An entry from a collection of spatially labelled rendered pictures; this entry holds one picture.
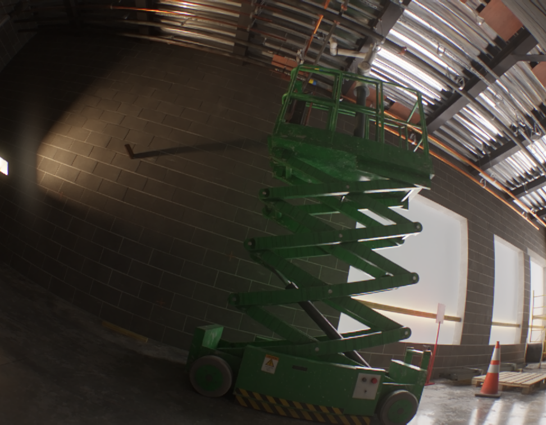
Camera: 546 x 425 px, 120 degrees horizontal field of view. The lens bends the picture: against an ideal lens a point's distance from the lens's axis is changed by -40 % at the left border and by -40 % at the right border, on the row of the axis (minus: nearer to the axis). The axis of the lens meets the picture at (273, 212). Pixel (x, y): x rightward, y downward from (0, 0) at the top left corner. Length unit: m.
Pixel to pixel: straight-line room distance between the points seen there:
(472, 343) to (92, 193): 6.62
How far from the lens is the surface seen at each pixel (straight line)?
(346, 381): 1.88
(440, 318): 4.22
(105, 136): 3.99
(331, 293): 1.97
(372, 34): 3.26
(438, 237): 5.11
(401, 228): 2.26
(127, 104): 4.25
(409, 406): 2.13
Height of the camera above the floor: 0.74
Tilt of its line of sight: 21 degrees up
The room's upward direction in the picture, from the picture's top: 15 degrees clockwise
